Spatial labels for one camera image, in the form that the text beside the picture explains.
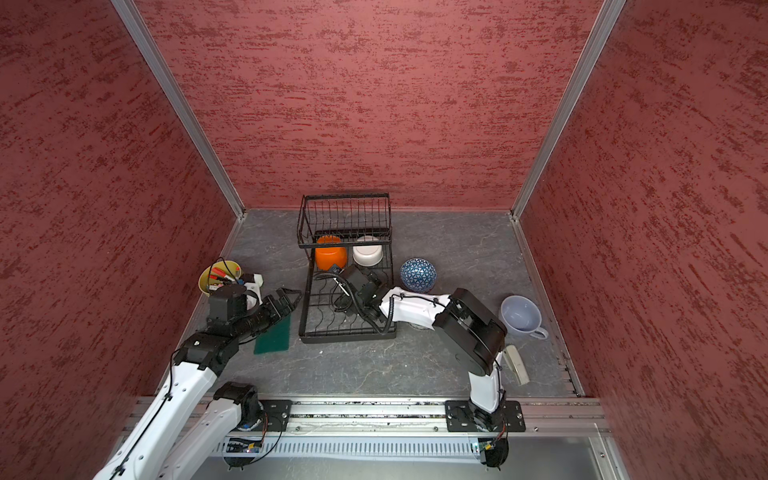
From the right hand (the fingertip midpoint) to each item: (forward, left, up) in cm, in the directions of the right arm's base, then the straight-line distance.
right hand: (353, 292), depth 91 cm
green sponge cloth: (-12, +23, -5) cm, 26 cm away
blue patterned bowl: (+7, -21, -2) cm, 22 cm away
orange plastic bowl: (+14, +10, 0) cm, 17 cm away
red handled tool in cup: (+3, +40, +7) cm, 41 cm away
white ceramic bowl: (+14, -4, 0) cm, 14 cm away
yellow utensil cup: (0, +42, +7) cm, 43 cm away
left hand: (-9, +15, +9) cm, 19 cm away
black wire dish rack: (+28, +9, -2) cm, 30 cm away
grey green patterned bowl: (-22, -17, +25) cm, 37 cm away
